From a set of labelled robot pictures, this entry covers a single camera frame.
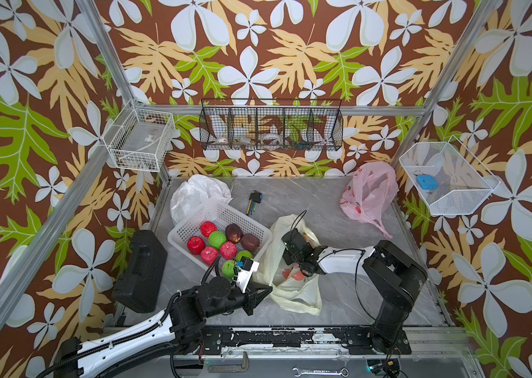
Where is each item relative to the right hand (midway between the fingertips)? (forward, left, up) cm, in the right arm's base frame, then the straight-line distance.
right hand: (285, 245), depth 95 cm
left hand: (-23, +6, +15) cm, 28 cm away
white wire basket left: (+26, +55, +34) cm, 69 cm away
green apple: (-1, +27, +6) cm, 28 cm away
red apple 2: (-3, +35, +6) cm, 36 cm away
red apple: (+6, +32, +5) cm, 33 cm away
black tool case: (-22, +46, +17) cm, 54 cm away
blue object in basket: (+12, -51, +24) cm, 57 cm away
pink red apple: (-5, +22, +5) cm, 23 cm away
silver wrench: (-42, -15, -1) cm, 45 cm away
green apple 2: (-6, +16, +5) cm, 18 cm away
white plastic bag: (+17, +38, +12) cm, 44 cm away
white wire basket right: (+11, -58, +26) cm, 64 cm away
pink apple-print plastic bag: (+31, -44, +1) cm, 54 cm away
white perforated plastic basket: (+8, +28, 0) cm, 29 cm away
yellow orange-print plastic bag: (-19, +1, +7) cm, 20 cm away
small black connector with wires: (+26, +13, 0) cm, 29 cm away
